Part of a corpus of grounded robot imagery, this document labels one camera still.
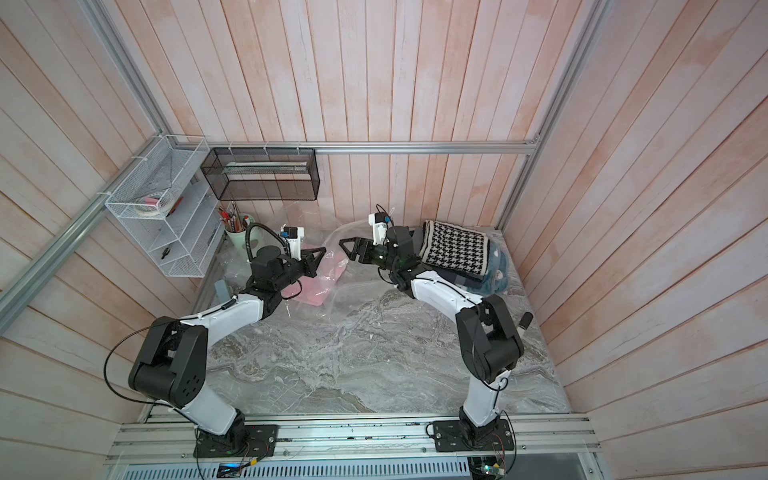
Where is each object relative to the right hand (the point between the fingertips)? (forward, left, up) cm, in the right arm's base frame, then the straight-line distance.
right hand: (434, 231), depth 104 cm
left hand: (-20, +45, +1) cm, 49 cm away
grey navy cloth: (-17, -9, -6) cm, 20 cm away
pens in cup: (-4, +68, +9) cm, 69 cm away
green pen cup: (-6, +69, +2) cm, 69 cm away
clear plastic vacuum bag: (-10, +73, -10) cm, 74 cm away
